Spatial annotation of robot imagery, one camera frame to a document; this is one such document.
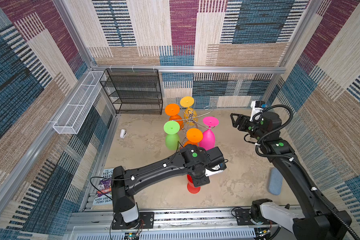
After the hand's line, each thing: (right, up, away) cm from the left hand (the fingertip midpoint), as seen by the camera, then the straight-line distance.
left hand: (201, 175), depth 68 cm
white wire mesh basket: (-61, +24, +2) cm, 66 cm away
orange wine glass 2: (-13, +30, +8) cm, 34 cm away
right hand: (+18, +26, +6) cm, 32 cm away
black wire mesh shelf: (-44, +47, +42) cm, 77 cm away
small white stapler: (-49, +17, +36) cm, 63 cm away
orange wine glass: (-4, +18, -2) cm, 19 cm away
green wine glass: (-14, +21, +1) cm, 25 cm away
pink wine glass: (+4, +15, +7) cm, 17 cm away
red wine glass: (-4, -12, +15) cm, 19 cm away
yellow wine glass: (-5, +28, +5) cm, 29 cm away
